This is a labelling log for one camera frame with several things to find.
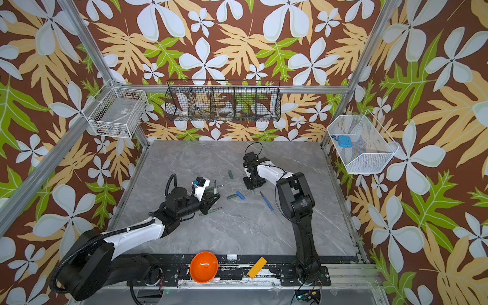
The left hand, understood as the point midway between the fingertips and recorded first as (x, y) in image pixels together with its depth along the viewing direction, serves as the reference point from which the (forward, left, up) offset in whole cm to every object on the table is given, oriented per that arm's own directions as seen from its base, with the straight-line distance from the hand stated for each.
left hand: (217, 192), depth 82 cm
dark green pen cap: (+21, -4, -16) cm, 26 cm away
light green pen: (0, +1, +3) cm, 4 cm away
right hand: (+13, -15, -15) cm, 25 cm away
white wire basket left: (+31, +47, +19) cm, 60 cm away
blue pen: (+3, -24, -15) cm, 29 cm away
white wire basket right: (+17, -64, +13) cm, 67 cm away
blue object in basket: (+21, -58, +12) cm, 62 cm away
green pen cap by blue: (+6, -5, -15) cm, 17 cm away
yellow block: (-27, -17, -15) cm, 35 cm away
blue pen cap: (+7, -10, -15) cm, 19 cm away
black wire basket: (+46, +1, +16) cm, 49 cm away
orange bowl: (-27, +5, -13) cm, 30 cm away
